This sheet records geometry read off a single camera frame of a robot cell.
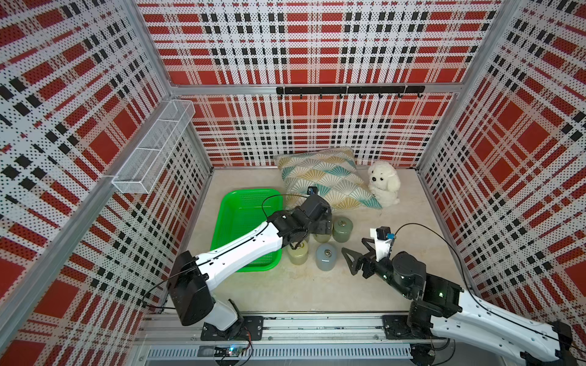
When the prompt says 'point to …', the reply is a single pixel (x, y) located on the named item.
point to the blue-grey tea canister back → (326, 257)
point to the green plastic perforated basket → (242, 210)
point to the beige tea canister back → (299, 255)
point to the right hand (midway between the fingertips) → (356, 245)
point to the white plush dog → (384, 183)
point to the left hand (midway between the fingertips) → (322, 219)
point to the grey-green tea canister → (342, 229)
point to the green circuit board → (230, 351)
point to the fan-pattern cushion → (333, 171)
